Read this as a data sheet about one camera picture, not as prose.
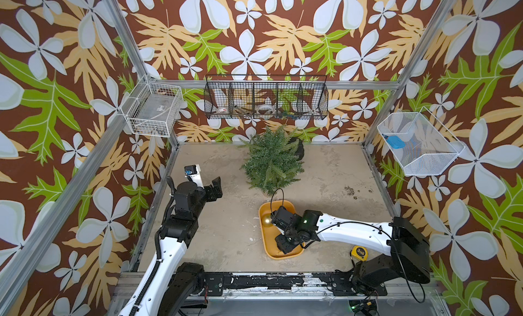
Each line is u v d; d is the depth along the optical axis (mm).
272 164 759
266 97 985
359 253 801
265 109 985
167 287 567
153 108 862
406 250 411
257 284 750
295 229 594
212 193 676
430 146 778
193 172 639
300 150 1110
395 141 863
